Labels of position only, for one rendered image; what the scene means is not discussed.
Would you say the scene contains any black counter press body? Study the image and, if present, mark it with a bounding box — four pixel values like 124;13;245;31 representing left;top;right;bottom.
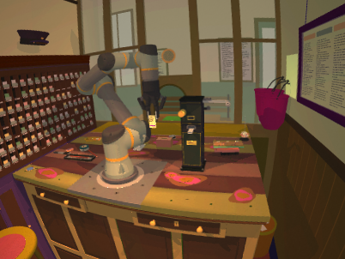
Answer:
179;95;208;172

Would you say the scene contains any yellow stool red cushion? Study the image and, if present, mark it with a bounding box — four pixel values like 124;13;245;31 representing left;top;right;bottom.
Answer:
0;226;39;259

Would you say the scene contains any dark brown ticket rack cabinet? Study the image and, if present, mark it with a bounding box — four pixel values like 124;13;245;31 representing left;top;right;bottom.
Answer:
0;55;97;178

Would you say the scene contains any grey base sheet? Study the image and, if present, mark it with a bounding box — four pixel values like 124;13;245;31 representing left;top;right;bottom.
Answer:
67;158;168;206

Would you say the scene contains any stack of coloured ledgers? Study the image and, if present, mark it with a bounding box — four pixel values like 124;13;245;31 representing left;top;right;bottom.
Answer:
210;139;245;155

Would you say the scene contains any purple framed notice board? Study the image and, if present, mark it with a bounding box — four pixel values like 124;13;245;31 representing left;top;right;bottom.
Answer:
296;3;345;129

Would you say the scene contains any wooden counter with drawers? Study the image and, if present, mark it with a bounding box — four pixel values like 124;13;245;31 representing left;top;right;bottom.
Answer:
12;121;272;259

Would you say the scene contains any round orange rimmed sign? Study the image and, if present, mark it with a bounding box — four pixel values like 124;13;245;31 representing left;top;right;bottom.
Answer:
160;48;177;64

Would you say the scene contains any orange waste bin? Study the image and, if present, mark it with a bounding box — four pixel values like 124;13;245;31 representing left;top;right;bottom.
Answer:
253;215;278;259

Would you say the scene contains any white printed poster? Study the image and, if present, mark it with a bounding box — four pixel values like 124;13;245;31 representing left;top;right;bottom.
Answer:
218;41;254;82

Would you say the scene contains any black red ink pad tray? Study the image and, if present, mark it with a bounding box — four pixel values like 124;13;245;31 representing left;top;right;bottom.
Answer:
63;152;97;162

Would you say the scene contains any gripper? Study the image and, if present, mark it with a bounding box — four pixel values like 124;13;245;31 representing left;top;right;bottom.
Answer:
136;79;167;117

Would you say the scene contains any crimson hanging bucket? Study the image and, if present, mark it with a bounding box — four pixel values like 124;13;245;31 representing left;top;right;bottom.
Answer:
253;75;291;131

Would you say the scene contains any pink cardboard box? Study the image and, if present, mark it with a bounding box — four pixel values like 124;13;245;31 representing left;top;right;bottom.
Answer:
155;136;174;149

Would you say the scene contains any dark purple peaked cap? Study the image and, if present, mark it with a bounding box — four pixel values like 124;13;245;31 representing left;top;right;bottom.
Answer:
16;29;51;46

